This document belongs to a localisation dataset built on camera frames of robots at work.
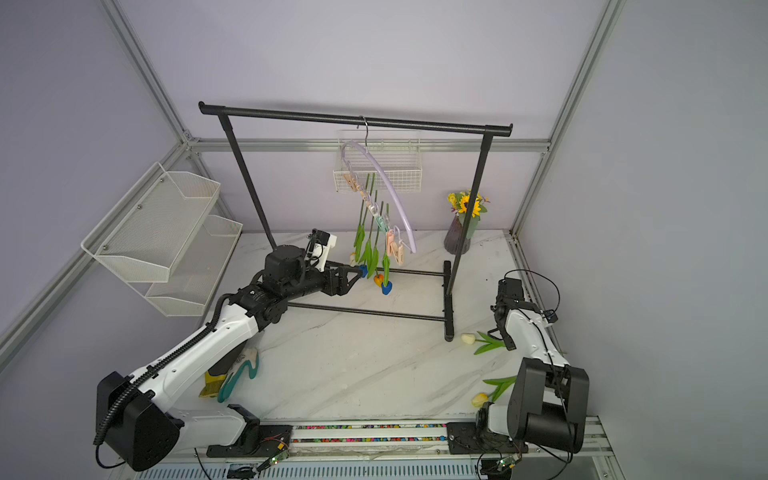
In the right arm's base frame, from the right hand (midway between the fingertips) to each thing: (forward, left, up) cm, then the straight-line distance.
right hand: (512, 334), depth 87 cm
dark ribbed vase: (+41, +12, -1) cm, 42 cm away
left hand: (+8, +46, +21) cm, 51 cm away
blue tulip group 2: (+13, +37, +17) cm, 43 cm away
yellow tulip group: (+16, +41, +14) cm, 46 cm away
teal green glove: (-4, +77, -1) cm, 77 cm away
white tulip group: (+24, +45, +18) cm, 54 cm away
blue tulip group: (+20, +43, +15) cm, 50 cm away
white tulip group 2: (-1, +5, -5) cm, 7 cm away
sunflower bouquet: (+35, +13, +22) cm, 43 cm away
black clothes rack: (+24, +15, -4) cm, 28 cm away
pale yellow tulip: (-13, +5, -4) cm, 15 cm away
